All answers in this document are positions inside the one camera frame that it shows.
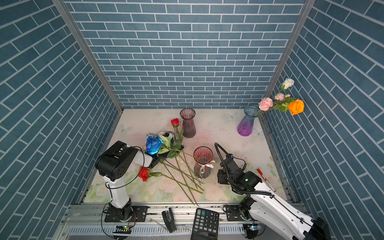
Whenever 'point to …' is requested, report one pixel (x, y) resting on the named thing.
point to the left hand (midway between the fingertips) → (183, 147)
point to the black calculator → (206, 225)
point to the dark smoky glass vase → (189, 130)
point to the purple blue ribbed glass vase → (245, 127)
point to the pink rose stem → (281, 103)
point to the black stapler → (169, 219)
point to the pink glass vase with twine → (203, 156)
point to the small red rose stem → (175, 122)
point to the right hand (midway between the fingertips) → (219, 173)
